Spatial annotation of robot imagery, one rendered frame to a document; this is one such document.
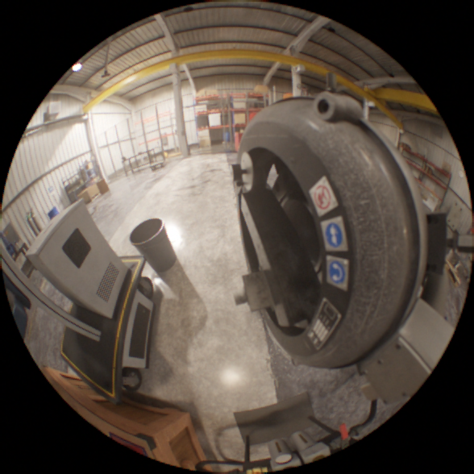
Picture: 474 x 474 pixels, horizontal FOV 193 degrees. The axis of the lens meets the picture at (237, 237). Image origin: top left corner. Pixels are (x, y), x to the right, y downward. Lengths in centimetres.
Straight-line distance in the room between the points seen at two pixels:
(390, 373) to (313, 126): 30
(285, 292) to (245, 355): 66
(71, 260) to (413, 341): 86
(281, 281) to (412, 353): 27
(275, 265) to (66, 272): 74
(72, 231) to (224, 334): 95
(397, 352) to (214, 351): 85
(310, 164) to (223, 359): 91
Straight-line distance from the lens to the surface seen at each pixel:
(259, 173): 42
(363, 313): 16
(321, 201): 16
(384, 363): 23
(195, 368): 95
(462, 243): 25
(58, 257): 69
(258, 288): 36
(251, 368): 91
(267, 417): 101
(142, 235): 130
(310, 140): 17
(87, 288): 76
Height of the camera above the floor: 90
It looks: 42 degrees down
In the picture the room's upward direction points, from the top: 4 degrees counter-clockwise
